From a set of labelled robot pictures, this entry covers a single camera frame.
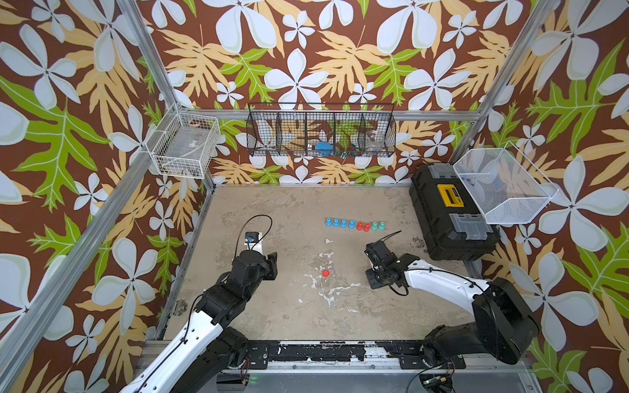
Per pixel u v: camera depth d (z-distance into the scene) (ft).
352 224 3.39
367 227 3.35
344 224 3.40
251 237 2.12
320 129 3.22
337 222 3.39
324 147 3.14
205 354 1.95
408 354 2.42
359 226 3.41
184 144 2.82
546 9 2.22
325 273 2.98
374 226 3.35
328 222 3.43
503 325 1.39
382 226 3.39
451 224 2.77
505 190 2.67
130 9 2.22
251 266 1.80
